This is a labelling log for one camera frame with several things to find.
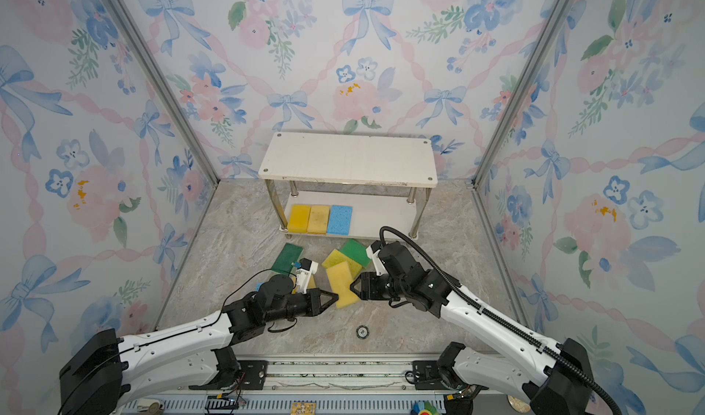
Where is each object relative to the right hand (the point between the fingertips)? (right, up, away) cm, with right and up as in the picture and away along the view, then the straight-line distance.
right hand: (354, 286), depth 73 cm
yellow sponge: (-4, +1, +3) cm, 5 cm away
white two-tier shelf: (+8, +29, +1) cm, 30 cm away
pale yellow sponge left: (-11, +2, -3) cm, 12 cm away
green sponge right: (0, +6, +24) cm, 25 cm away
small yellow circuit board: (-13, -29, -5) cm, 32 cm away
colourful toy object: (+18, -29, -5) cm, 34 cm away
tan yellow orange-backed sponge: (-13, +17, +24) cm, 32 cm away
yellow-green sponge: (-6, +4, +22) cm, 23 cm away
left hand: (-4, -3, 0) cm, 5 cm away
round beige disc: (+42, -29, -3) cm, 51 cm away
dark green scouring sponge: (-23, +5, +22) cm, 32 cm away
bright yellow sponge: (-20, +17, +24) cm, 36 cm away
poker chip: (+2, -16, +8) cm, 18 cm away
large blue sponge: (-6, +17, +24) cm, 30 cm away
